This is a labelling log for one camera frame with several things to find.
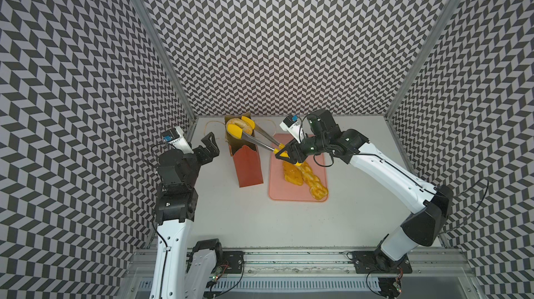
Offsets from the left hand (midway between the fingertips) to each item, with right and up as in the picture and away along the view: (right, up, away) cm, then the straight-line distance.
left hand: (202, 139), depth 68 cm
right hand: (+27, -5, +2) cm, 27 cm away
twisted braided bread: (+42, -22, +21) cm, 52 cm away
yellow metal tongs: (+10, +3, +5) cm, 12 cm away
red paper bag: (+13, -7, +12) cm, 19 cm away
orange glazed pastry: (+31, -16, +23) cm, 42 cm away
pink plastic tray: (+26, -23, +24) cm, 42 cm away
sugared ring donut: (+11, +6, +9) cm, 15 cm away
